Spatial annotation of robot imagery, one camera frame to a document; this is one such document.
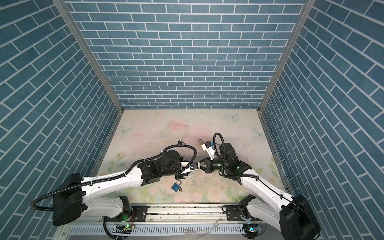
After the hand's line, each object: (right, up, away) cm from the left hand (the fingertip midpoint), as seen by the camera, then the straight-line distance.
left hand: (194, 165), depth 76 cm
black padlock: (-11, +9, +26) cm, 29 cm away
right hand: (0, +1, -1) cm, 1 cm away
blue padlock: (-10, -14, +5) cm, 18 cm away
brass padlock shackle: (+4, +8, +26) cm, 28 cm away
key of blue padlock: (-8, -15, +5) cm, 17 cm away
